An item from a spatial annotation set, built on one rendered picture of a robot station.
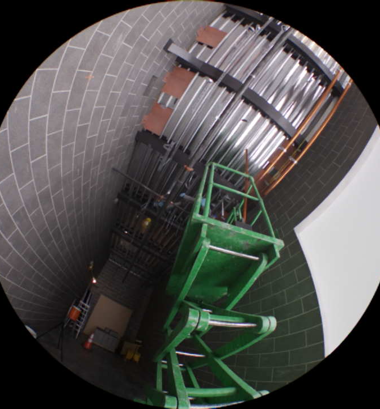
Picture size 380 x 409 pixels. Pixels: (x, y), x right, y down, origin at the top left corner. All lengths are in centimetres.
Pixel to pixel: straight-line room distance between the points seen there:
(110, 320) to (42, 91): 825
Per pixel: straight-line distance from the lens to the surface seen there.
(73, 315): 562
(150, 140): 307
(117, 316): 829
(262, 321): 83
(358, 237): 212
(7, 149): 146
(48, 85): 146
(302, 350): 191
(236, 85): 282
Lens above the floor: 155
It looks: 54 degrees up
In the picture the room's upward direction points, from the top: 19 degrees clockwise
